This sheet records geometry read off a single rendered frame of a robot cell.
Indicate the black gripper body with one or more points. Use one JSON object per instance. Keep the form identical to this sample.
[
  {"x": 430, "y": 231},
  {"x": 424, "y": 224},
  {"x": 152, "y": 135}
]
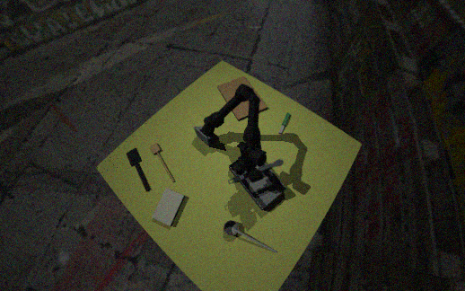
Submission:
[{"x": 255, "y": 175}]

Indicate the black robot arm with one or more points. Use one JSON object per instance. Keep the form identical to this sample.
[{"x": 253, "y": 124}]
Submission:
[{"x": 251, "y": 149}]

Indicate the brown wooden board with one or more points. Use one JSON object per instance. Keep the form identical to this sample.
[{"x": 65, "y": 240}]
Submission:
[{"x": 228, "y": 90}]

